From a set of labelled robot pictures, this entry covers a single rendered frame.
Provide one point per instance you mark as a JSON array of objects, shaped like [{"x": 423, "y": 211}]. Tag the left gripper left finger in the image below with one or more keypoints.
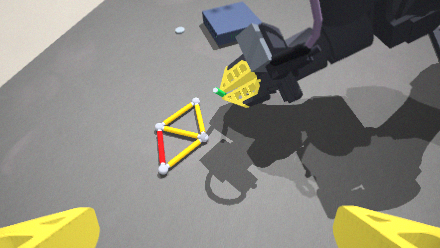
[{"x": 75, "y": 228}]

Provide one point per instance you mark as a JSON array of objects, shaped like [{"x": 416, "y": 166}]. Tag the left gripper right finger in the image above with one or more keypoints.
[{"x": 356, "y": 227}]

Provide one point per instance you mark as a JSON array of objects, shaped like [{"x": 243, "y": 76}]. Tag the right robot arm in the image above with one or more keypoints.
[{"x": 391, "y": 21}]

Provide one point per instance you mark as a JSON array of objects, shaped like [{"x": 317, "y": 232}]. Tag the green rod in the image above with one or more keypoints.
[{"x": 219, "y": 92}]

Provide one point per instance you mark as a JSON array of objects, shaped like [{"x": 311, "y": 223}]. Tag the red rod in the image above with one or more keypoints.
[{"x": 161, "y": 147}]

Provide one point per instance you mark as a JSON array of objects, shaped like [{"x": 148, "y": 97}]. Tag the blue rectangular block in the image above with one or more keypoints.
[{"x": 226, "y": 22}]

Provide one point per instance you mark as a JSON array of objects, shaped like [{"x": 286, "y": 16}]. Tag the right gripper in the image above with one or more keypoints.
[{"x": 261, "y": 81}]

